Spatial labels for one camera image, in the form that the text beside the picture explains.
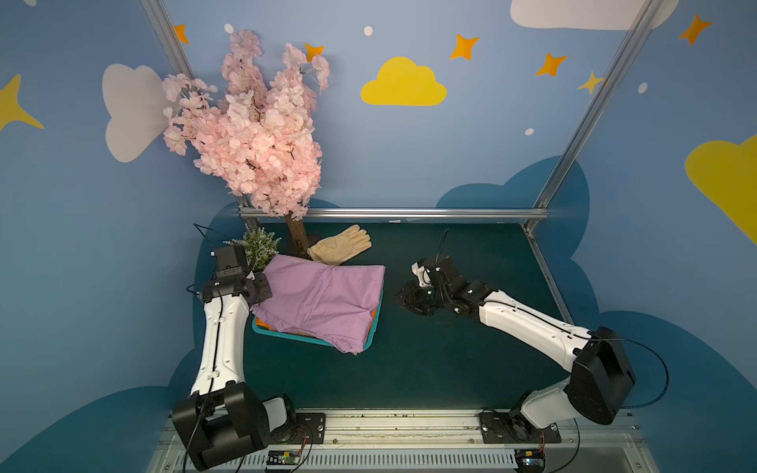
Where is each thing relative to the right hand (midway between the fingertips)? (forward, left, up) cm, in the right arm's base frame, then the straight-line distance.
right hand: (396, 298), depth 80 cm
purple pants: (-3, +16, -1) cm, 17 cm away
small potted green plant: (+16, +44, +2) cm, 46 cm away
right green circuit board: (-33, -36, -20) cm, 53 cm away
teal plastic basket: (-9, +37, -6) cm, 39 cm away
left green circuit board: (-37, +26, -18) cm, 49 cm away
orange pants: (-8, +37, -6) cm, 38 cm away
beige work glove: (+32, +23, -17) cm, 43 cm away
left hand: (0, +40, +2) cm, 40 cm away
